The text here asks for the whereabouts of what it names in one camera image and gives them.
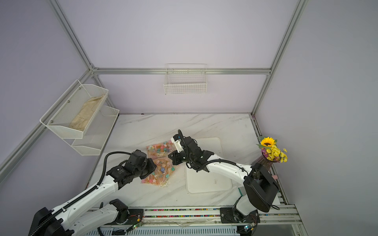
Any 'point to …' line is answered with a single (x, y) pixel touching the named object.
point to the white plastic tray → (203, 181)
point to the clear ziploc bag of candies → (160, 176)
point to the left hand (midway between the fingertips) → (157, 166)
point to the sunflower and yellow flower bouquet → (270, 150)
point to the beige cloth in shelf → (81, 121)
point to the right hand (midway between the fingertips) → (170, 157)
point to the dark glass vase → (262, 160)
